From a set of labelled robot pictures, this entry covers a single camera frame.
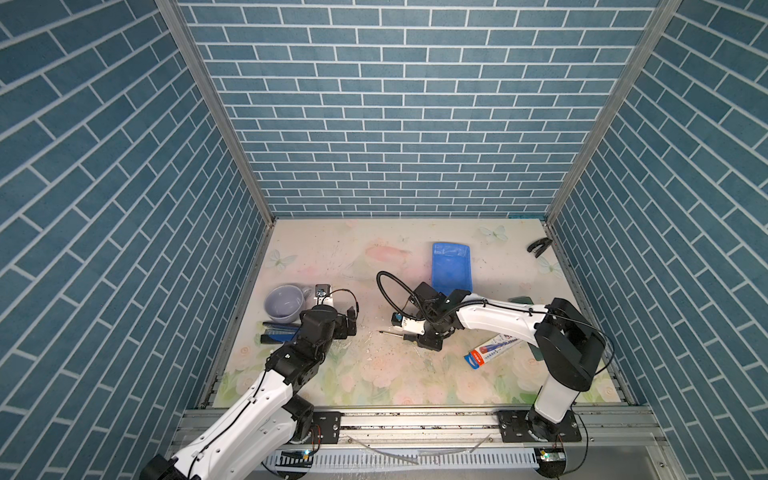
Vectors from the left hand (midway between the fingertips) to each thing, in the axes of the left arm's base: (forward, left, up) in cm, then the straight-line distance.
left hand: (340, 308), depth 82 cm
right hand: (-4, -22, -9) cm, 25 cm away
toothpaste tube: (-10, -39, -10) cm, 42 cm away
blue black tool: (-2, +19, -11) cm, 23 cm away
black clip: (+33, -74, -10) cm, 81 cm away
